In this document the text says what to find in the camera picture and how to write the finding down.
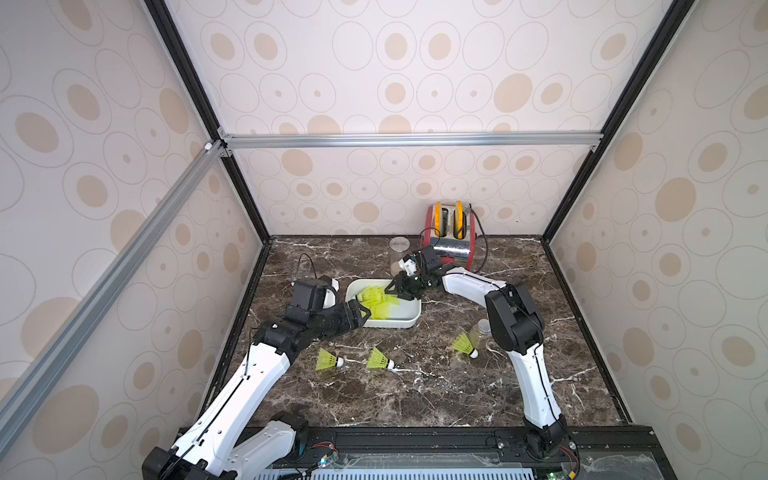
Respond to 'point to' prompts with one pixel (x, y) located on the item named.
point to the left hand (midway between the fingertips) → (368, 316)
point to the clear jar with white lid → (398, 247)
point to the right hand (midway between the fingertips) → (382, 297)
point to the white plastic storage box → (407, 313)
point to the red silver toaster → (450, 229)
